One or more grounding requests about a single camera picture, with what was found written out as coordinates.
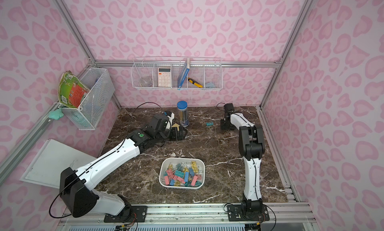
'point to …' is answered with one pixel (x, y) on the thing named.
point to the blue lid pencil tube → (182, 108)
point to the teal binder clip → (209, 124)
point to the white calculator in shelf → (164, 79)
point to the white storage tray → (182, 173)
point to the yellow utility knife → (195, 82)
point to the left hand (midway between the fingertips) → (181, 129)
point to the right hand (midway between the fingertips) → (225, 125)
